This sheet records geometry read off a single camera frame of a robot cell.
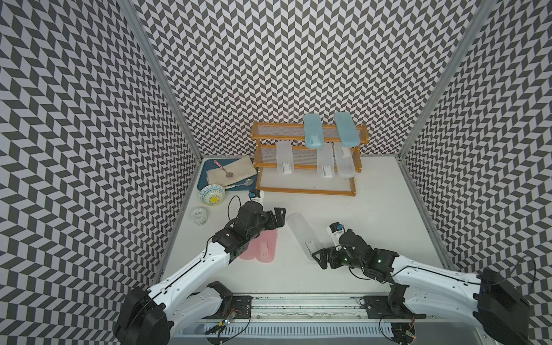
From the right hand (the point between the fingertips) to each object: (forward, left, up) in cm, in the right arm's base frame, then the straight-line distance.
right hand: (323, 256), depth 80 cm
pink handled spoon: (+43, +44, -2) cm, 61 cm away
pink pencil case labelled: (+5, +22, -2) cm, 23 cm away
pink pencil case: (+3, +28, -3) cm, 28 cm away
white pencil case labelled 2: (+40, +14, +13) cm, 45 cm away
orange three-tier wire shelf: (+39, +4, -3) cm, 40 cm away
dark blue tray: (+51, +56, -2) cm, 76 cm away
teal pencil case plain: (+44, -12, +25) cm, 52 cm away
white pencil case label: (+39, -13, +11) cm, 43 cm away
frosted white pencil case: (+38, -4, +13) cm, 40 cm away
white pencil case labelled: (+12, +7, -7) cm, 15 cm away
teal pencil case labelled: (+42, +2, +26) cm, 50 cm away
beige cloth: (+46, +38, -2) cm, 59 cm away
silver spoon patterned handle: (+37, +34, -1) cm, 50 cm away
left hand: (+13, +18, +11) cm, 24 cm away
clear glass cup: (+17, +51, +2) cm, 54 cm away
